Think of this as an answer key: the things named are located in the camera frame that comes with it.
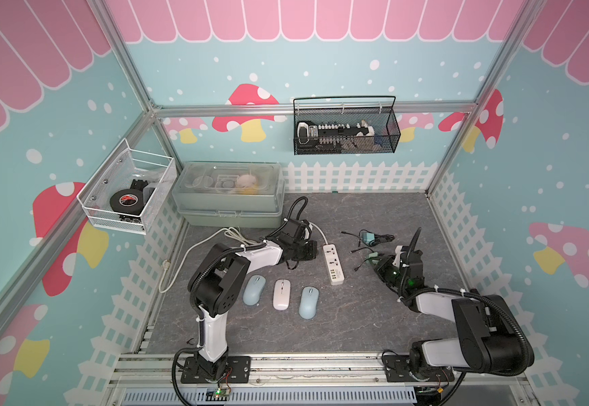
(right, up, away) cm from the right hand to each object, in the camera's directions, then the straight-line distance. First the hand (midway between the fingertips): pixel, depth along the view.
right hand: (369, 258), depth 92 cm
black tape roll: (-74, +20, -21) cm, 80 cm away
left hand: (-19, +1, +3) cm, 19 cm away
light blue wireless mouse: (-42, -10, -4) cm, 43 cm away
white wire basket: (-72, +29, -14) cm, 79 cm away
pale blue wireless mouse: (-22, -12, -7) cm, 26 cm away
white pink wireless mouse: (-32, -12, -5) cm, 34 cm away
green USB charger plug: (+2, +1, 0) cm, 2 cm away
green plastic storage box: (-54, +24, +8) cm, 59 cm away
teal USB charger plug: (+2, +7, +11) cm, 13 cm away
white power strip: (-13, -3, +2) cm, 13 cm away
